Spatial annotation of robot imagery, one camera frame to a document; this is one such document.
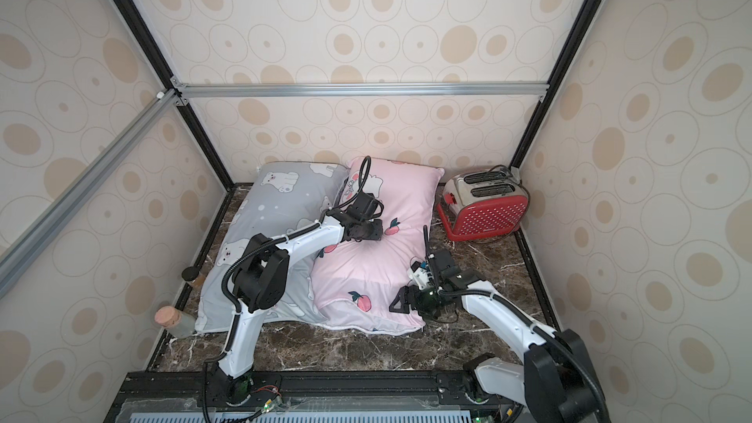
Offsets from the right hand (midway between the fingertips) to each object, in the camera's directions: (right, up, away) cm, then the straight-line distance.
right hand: (409, 309), depth 80 cm
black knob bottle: (-63, +8, +5) cm, 63 cm away
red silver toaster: (+24, +29, +12) cm, 40 cm away
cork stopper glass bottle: (-62, -3, -2) cm, 62 cm away
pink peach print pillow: (-15, +7, +3) cm, 17 cm away
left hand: (-6, +21, +17) cm, 28 cm away
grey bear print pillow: (-43, +30, +18) cm, 56 cm away
